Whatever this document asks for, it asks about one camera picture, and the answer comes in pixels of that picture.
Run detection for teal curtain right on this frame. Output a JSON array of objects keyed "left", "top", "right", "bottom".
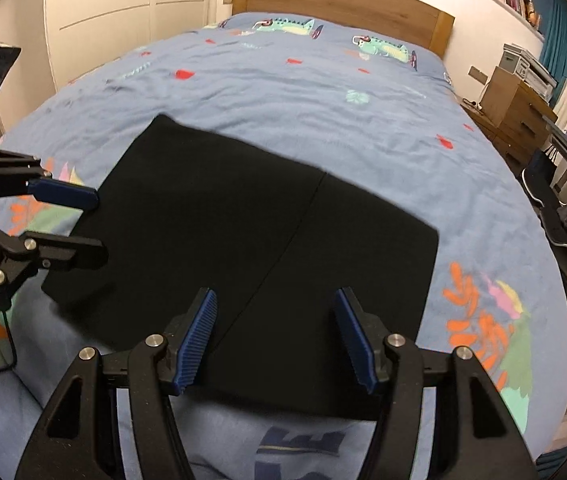
[{"left": 541, "top": 0, "right": 567, "bottom": 91}]

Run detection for black pants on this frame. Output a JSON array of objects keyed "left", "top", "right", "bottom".
[{"left": 43, "top": 115, "right": 439, "bottom": 420}]

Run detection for blue patterned bedspread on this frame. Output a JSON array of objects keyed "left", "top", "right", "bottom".
[{"left": 0, "top": 13, "right": 567, "bottom": 479}]

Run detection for wooden headboard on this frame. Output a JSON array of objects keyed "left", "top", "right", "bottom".
[{"left": 233, "top": 0, "right": 455, "bottom": 58}]

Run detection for black white office chair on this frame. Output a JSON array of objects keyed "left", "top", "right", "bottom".
[{"left": 521, "top": 152, "right": 567, "bottom": 271}]

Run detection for white printer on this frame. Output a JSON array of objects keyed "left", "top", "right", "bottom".
[{"left": 499, "top": 44, "right": 557, "bottom": 102}]

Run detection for wooden drawer chest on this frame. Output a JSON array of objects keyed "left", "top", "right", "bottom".
[{"left": 480, "top": 67, "right": 557, "bottom": 153}]

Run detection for low wooden nightstand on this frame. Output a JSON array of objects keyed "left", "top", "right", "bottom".
[{"left": 461, "top": 99, "right": 532, "bottom": 179}]

